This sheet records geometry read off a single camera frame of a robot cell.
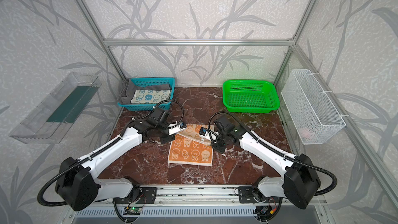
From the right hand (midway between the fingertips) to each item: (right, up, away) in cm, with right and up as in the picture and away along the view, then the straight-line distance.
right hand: (213, 137), depth 82 cm
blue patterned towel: (-45, +23, +27) cm, 57 cm away
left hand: (-20, +5, +1) cm, 21 cm away
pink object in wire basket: (+44, +4, -8) cm, 45 cm away
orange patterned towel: (-15, -8, +8) cm, 18 cm away
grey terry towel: (-57, +28, +21) cm, 66 cm away
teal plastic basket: (-54, +33, +34) cm, 71 cm away
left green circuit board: (-38, -31, -11) cm, 50 cm away
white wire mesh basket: (+40, +12, -21) cm, 47 cm away
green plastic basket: (+25, +23, +23) cm, 41 cm away
